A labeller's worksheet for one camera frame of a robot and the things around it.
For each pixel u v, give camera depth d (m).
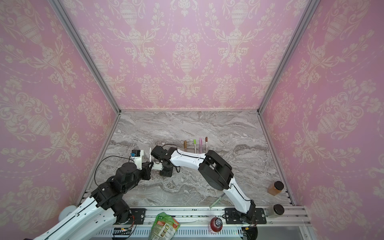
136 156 0.66
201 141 1.03
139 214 0.75
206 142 1.03
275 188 0.75
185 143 1.02
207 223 0.76
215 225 0.62
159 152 0.72
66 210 0.73
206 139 1.04
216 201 0.79
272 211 0.69
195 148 0.99
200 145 1.00
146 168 0.67
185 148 0.99
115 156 0.64
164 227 0.69
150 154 0.76
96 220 0.58
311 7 0.69
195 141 1.03
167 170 0.79
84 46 0.85
